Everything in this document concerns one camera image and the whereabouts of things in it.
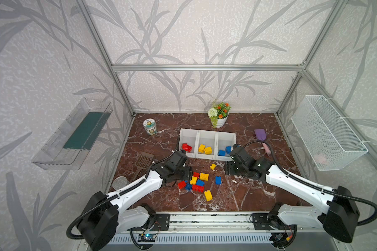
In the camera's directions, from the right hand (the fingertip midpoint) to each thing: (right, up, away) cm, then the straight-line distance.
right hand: (227, 162), depth 82 cm
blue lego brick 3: (-15, -12, +4) cm, 19 cm away
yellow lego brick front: (-10, -17, -2) cm, 20 cm away
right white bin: (0, +10, +20) cm, 22 cm away
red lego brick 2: (-21, +5, +15) cm, 27 cm away
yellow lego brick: (-13, +6, +15) cm, 21 cm away
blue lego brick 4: (-4, -11, +5) cm, 13 cm away
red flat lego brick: (-16, -14, +1) cm, 21 cm away
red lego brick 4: (-25, -13, +4) cm, 29 cm away
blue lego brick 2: (+4, +5, +17) cm, 18 cm away
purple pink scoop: (+28, +14, +25) cm, 40 cm away
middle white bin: (-9, +11, +23) cm, 27 cm away
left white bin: (-21, +12, +27) cm, 36 cm away
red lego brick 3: (-17, -8, +6) cm, 20 cm away
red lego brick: (-24, +7, +15) cm, 29 cm away
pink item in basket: (+42, +4, -9) cm, 43 cm away
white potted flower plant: (-2, +27, +20) cm, 33 cm away
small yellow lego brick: (-7, -4, +9) cm, 12 cm away
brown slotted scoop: (-49, -2, +14) cm, 51 cm away
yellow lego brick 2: (-9, +4, +15) cm, 18 cm away
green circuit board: (-39, -32, -11) cm, 52 cm away
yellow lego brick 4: (-18, -10, +2) cm, 21 cm away
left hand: (-19, -3, +2) cm, 20 cm away
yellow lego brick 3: (-12, -9, +6) cm, 17 cm away
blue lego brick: (-1, +3, +12) cm, 13 cm away
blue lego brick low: (-21, -14, +2) cm, 25 cm away
